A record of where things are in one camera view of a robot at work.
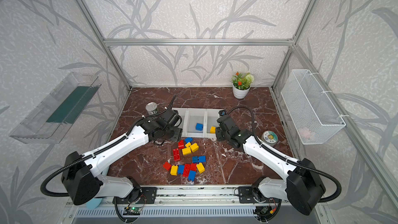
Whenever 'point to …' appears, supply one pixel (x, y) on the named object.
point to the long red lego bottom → (186, 170)
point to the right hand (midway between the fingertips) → (220, 124)
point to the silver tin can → (151, 107)
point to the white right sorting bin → (212, 115)
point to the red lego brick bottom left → (167, 165)
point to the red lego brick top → (181, 144)
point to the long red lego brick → (176, 154)
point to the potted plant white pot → (241, 84)
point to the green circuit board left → (131, 211)
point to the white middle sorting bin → (194, 122)
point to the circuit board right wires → (269, 209)
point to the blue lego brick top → (188, 139)
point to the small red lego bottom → (193, 167)
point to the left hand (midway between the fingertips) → (180, 129)
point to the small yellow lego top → (188, 144)
